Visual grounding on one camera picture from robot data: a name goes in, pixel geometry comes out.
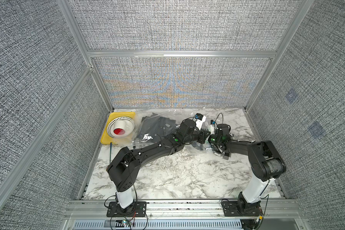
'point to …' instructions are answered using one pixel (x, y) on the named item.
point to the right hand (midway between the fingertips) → (199, 131)
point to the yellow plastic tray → (107, 139)
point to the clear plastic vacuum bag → (180, 116)
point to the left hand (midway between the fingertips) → (214, 132)
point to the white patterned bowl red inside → (120, 127)
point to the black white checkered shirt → (225, 155)
